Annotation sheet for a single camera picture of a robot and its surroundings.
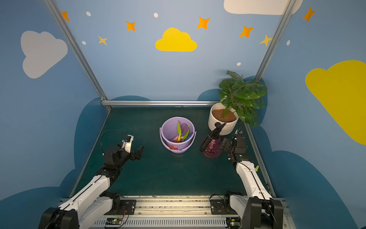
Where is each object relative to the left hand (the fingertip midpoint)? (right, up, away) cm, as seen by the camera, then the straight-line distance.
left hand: (135, 142), depth 85 cm
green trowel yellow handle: (+26, +6, +8) cm, 28 cm away
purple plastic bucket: (+19, +7, +6) cm, 21 cm away
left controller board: (-6, -39, -14) cm, 41 cm away
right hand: (+61, 0, +1) cm, 61 cm away
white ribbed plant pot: (+55, +19, +19) cm, 61 cm away
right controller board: (+55, -39, -13) cm, 69 cm away
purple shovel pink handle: (+30, +9, +9) cm, 32 cm away
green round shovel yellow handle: (+29, +2, +8) cm, 31 cm away
